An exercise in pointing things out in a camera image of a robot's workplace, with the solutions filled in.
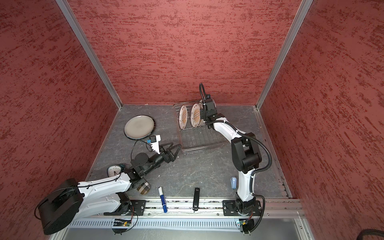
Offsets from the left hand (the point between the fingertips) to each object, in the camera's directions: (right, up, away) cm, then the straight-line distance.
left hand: (178, 147), depth 76 cm
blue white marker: (-8, -27, 0) cm, 28 cm away
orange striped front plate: (0, +16, +27) cm, 31 cm away
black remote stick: (+9, -28, -3) cm, 30 cm away
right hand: (+16, +20, +21) cm, 33 cm away
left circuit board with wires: (-28, -37, -3) cm, 47 cm away
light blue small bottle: (+30, -20, +4) cm, 37 cm away
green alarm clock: (-38, -15, +7) cm, 41 cm away
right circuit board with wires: (+35, -37, -6) cm, 51 cm away
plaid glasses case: (-18, -22, +2) cm, 29 cm away
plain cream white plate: (-31, +9, +28) cm, 43 cm away
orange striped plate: (+9, +18, +29) cm, 35 cm away
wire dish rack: (+8, +1, +24) cm, 25 cm away
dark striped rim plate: (-31, +9, +28) cm, 43 cm away
